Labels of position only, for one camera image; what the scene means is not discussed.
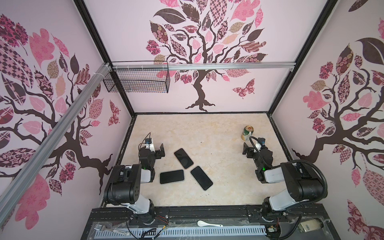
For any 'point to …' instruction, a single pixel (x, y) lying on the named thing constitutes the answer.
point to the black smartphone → (183, 158)
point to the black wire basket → (139, 81)
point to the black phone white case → (172, 176)
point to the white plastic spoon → (201, 223)
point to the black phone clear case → (201, 178)
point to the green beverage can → (247, 132)
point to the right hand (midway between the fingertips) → (253, 142)
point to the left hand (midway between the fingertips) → (155, 146)
